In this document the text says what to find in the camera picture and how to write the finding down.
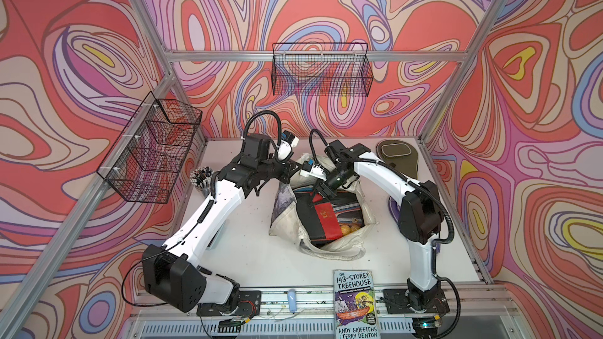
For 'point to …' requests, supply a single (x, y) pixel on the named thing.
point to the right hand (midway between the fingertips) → (315, 205)
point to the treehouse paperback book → (356, 315)
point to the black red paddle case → (321, 219)
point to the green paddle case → (400, 155)
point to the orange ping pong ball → (345, 229)
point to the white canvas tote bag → (284, 218)
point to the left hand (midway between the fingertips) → (303, 166)
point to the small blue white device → (291, 297)
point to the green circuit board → (230, 326)
